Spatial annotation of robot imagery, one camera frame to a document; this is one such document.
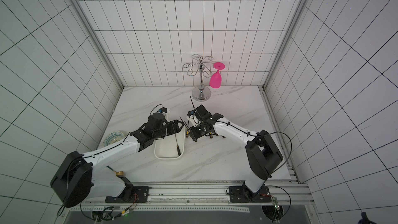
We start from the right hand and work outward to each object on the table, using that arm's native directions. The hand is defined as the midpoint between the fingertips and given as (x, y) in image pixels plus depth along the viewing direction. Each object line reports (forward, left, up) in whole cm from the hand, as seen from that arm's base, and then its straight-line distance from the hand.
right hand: (186, 136), depth 84 cm
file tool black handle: (-5, +5, -7) cm, 10 cm away
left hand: (+3, +4, +3) cm, 6 cm away
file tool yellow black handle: (+5, +1, -6) cm, 8 cm away
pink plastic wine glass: (+36, -16, +11) cm, 41 cm away
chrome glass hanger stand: (+39, -5, -7) cm, 40 cm away
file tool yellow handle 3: (+5, -21, -8) cm, 23 cm away
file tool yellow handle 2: (+4, -14, -8) cm, 17 cm away
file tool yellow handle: (+4, +1, +7) cm, 8 cm away
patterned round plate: (-1, +45, -5) cm, 45 cm away
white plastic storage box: (-4, +9, -7) cm, 13 cm away
